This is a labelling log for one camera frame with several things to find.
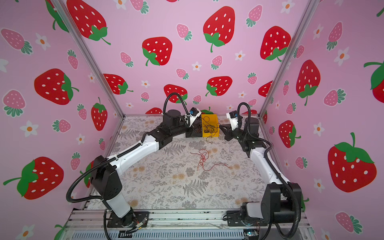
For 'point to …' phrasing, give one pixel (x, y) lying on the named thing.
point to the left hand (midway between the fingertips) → (200, 120)
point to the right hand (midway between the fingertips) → (220, 125)
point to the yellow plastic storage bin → (210, 125)
